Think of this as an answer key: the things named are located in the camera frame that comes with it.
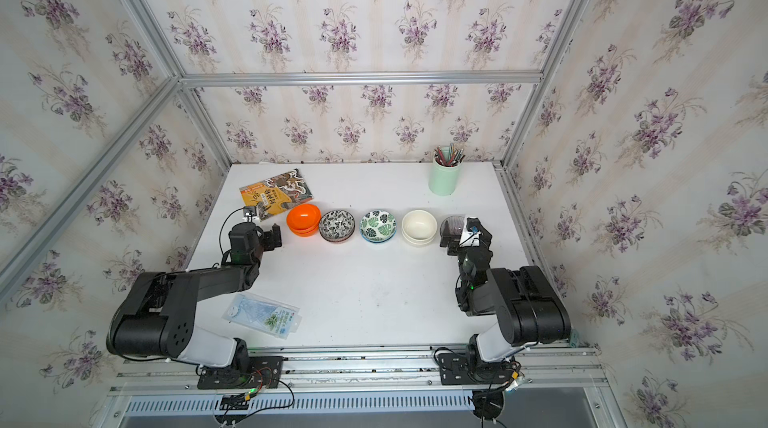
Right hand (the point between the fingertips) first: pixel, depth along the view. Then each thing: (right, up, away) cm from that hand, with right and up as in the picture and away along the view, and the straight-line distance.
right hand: (467, 223), depth 88 cm
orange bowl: (-52, +1, +7) cm, 52 cm away
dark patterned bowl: (-41, -2, +10) cm, 43 cm away
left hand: (-63, -2, +5) cm, 63 cm away
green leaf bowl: (-27, -2, +10) cm, 29 cm away
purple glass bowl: (-6, -1, -5) cm, 9 cm away
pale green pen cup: (-3, +15, +18) cm, 24 cm away
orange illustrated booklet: (-66, +8, +21) cm, 70 cm away
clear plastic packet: (-59, -25, -7) cm, 64 cm away
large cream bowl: (-14, -2, +7) cm, 16 cm away
